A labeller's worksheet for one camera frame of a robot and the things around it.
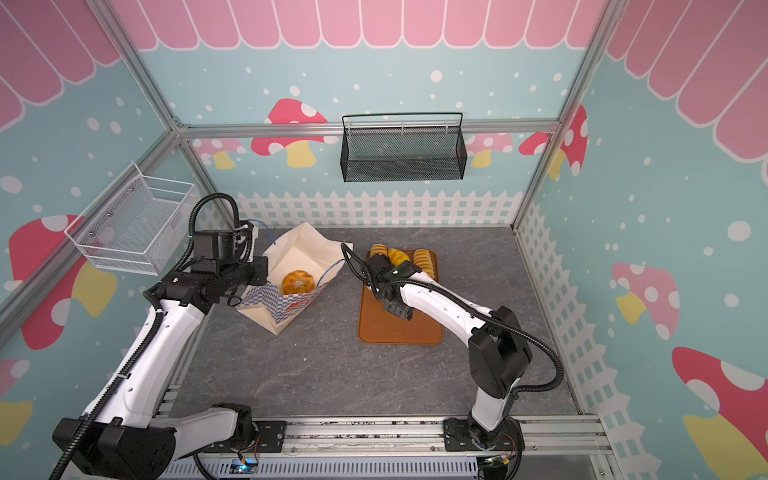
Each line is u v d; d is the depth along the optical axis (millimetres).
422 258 1067
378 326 929
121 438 367
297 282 998
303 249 990
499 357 452
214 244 537
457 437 740
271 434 745
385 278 593
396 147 943
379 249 1084
